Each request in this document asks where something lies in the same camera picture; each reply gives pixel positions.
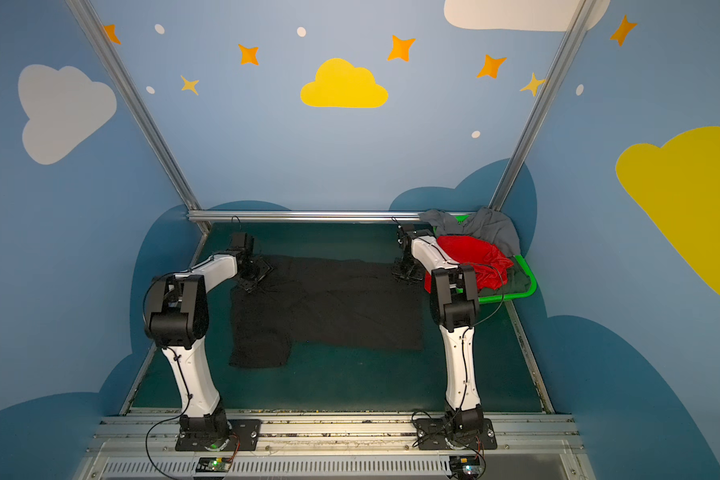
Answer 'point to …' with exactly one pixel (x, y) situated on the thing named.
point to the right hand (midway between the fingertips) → (405, 276)
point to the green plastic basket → (530, 292)
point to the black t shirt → (323, 303)
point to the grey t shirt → (484, 223)
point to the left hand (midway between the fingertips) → (271, 273)
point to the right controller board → (465, 465)
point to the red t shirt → (490, 266)
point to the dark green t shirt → (518, 281)
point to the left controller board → (213, 464)
